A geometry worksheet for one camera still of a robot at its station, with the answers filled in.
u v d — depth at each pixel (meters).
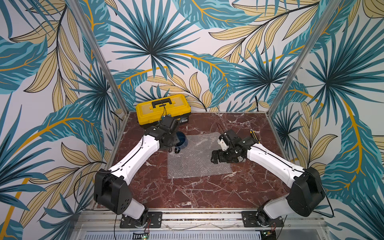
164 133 0.57
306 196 0.42
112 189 0.40
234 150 0.60
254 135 1.06
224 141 0.69
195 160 0.94
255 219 0.72
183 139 0.78
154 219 0.74
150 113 0.96
